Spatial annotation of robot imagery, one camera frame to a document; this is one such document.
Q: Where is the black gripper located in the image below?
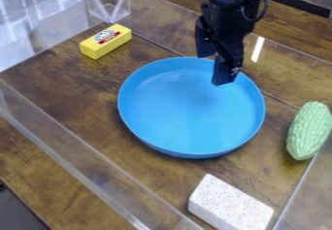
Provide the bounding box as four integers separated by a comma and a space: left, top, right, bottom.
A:
194, 0, 269, 85

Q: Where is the clear acrylic corner bracket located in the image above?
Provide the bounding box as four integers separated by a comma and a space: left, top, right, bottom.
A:
86, 0, 131, 23

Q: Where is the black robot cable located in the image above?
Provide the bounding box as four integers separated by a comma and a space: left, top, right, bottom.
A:
240, 0, 270, 23

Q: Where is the white speckled foam block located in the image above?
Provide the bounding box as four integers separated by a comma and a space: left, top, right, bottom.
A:
187, 174, 273, 230

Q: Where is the yellow butter block toy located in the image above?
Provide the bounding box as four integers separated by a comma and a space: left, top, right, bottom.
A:
79, 24, 132, 60

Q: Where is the clear acrylic enclosure wall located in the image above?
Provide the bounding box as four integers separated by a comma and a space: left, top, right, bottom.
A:
0, 0, 332, 230

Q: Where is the green bitter gourd toy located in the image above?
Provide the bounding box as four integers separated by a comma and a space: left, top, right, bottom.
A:
286, 101, 332, 160

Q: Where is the round blue plastic tray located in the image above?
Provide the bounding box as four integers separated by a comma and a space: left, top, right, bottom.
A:
118, 57, 266, 159

